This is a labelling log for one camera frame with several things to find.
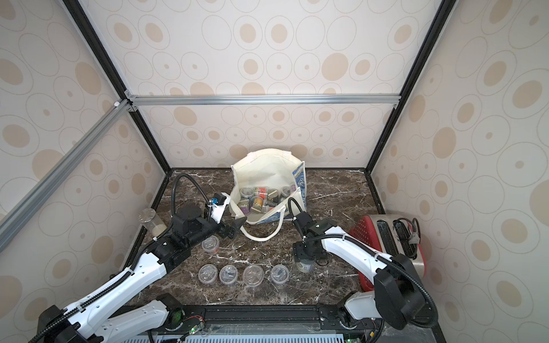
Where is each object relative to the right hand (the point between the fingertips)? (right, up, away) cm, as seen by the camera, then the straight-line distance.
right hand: (311, 255), depth 83 cm
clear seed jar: (-39, -5, -5) cm, 39 cm away
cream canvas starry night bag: (-17, +28, +21) cm, 39 cm away
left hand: (-25, +19, -10) cm, 33 cm away
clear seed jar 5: (-40, +4, +2) cm, 40 cm away
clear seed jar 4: (-12, -5, -5) cm, 14 cm away
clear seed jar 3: (-22, -6, -5) cm, 23 cm away
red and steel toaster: (+27, +10, -9) cm, 30 cm away
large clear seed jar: (-3, -2, -4) cm, 5 cm away
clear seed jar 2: (-31, -5, -5) cm, 32 cm away
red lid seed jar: (-21, +25, +18) cm, 37 cm away
